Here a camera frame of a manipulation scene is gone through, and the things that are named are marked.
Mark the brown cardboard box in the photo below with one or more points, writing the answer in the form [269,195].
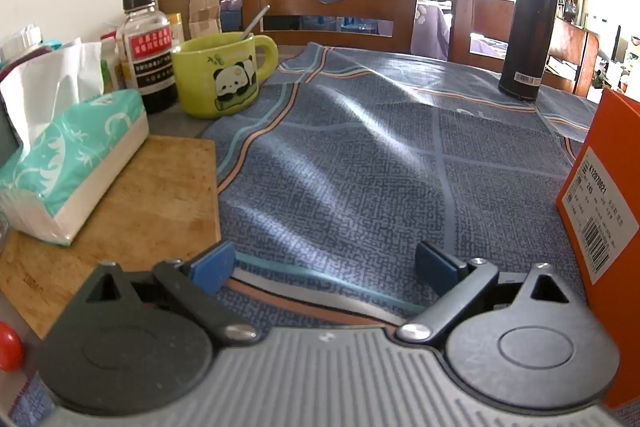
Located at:
[197,9]

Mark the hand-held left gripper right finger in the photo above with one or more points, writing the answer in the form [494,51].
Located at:
[434,268]

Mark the blue patterned tablecloth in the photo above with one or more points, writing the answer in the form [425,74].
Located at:
[360,167]

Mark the glass bottle with black cap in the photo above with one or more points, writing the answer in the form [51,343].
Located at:
[147,52]

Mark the orange cardboard box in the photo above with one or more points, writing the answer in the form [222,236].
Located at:
[605,227]

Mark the black thermos bottle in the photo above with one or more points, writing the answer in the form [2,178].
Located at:
[530,22]

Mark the green panda mug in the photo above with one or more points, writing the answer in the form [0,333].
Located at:
[220,77]

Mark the teal and white tissue pack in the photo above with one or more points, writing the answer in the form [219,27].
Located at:
[75,142]

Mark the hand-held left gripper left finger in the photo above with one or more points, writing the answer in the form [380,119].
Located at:
[214,265]

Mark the red round object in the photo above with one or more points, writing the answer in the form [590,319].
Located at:
[9,347]

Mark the metal spoon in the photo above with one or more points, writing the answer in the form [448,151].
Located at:
[254,23]

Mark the wooden chair with oval cutout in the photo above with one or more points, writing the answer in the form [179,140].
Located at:
[330,12]

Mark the wooden cutting board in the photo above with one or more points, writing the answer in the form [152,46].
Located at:
[150,207]

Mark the green and white bottle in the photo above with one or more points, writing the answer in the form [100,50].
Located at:
[111,62]

